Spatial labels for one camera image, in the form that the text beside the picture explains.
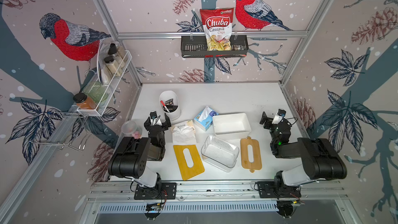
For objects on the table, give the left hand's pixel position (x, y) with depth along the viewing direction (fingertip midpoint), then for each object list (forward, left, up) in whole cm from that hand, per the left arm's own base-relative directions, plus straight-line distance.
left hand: (159, 112), depth 90 cm
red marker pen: (+6, -2, -2) cm, 7 cm away
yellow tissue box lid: (-30, -17, -12) cm, 36 cm away
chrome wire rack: (-23, +26, +24) cm, 42 cm away
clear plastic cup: (-7, +18, -7) cm, 21 cm away
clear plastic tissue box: (-20, -35, -13) cm, 43 cm away
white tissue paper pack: (-11, -15, -6) cm, 19 cm away
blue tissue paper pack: (-1, -27, -6) cm, 27 cm away
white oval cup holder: (+9, -4, -5) cm, 11 cm away
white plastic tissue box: (-3, -47, -12) cm, 48 cm away
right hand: (+1, -67, -2) cm, 67 cm away
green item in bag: (-2, +26, +20) cm, 33 cm away
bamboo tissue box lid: (-26, -55, -12) cm, 62 cm away
